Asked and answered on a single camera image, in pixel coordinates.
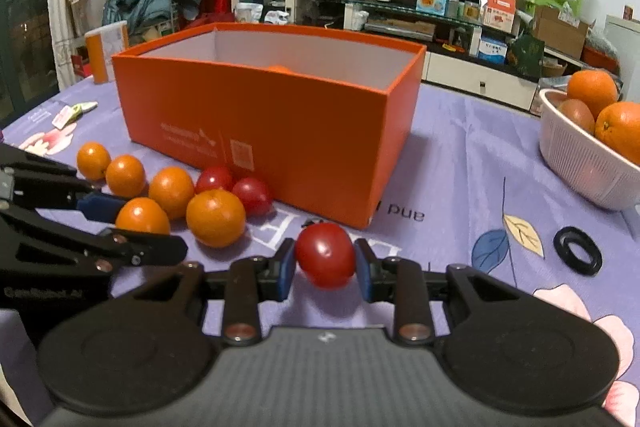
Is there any orange white canister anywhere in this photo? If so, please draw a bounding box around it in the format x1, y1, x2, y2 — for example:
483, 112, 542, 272
84, 21, 130, 84

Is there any small orange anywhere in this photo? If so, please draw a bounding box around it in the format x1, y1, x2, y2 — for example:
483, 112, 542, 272
148, 167, 196, 221
115, 197, 172, 236
186, 189, 247, 249
105, 155, 147, 198
76, 142, 112, 181

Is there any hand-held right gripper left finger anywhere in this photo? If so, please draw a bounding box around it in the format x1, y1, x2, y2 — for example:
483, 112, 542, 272
110, 238, 297, 348

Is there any black rubber ring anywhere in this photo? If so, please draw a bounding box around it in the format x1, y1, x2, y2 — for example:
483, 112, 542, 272
552, 227, 603, 278

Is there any brown cardboard box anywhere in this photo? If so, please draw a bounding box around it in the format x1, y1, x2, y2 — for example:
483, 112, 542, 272
532, 4, 590, 60

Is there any white colander basket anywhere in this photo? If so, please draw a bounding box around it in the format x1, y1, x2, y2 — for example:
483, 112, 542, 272
538, 88, 640, 212

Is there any small wrapped packet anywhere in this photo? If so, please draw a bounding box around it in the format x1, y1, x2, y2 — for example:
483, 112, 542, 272
51, 101, 98, 130

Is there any red white carton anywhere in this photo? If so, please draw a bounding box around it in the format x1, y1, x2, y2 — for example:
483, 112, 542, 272
70, 42, 96, 82

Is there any silver media player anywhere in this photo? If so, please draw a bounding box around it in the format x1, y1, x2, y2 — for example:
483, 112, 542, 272
364, 19, 437, 40

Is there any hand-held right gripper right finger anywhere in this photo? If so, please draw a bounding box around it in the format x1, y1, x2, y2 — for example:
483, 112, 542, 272
354, 239, 591, 348

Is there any dark green gift box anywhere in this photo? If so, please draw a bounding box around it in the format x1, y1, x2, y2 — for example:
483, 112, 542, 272
507, 34, 546, 78

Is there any red shopping bag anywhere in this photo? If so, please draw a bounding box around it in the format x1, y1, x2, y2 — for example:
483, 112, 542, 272
197, 0, 236, 15

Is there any orange cardboard box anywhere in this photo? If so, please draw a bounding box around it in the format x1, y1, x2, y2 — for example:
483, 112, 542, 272
111, 23, 427, 230

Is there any blue white tissue box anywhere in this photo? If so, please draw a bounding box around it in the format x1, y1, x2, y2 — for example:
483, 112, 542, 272
477, 36, 510, 65

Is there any white chest freezer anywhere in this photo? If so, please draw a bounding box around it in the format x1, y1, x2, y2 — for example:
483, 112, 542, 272
605, 14, 640, 72

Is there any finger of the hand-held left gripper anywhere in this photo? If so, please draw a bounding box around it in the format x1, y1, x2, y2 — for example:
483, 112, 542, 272
0, 212, 188, 280
0, 144, 126, 223

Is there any purple floral tablecloth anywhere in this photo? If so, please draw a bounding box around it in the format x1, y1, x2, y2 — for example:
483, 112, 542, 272
0, 77, 640, 427

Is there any white television stand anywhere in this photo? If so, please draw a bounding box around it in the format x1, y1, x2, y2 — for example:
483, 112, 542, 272
295, 0, 571, 112

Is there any orange white carton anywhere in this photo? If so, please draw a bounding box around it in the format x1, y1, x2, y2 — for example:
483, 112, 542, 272
481, 0, 518, 34

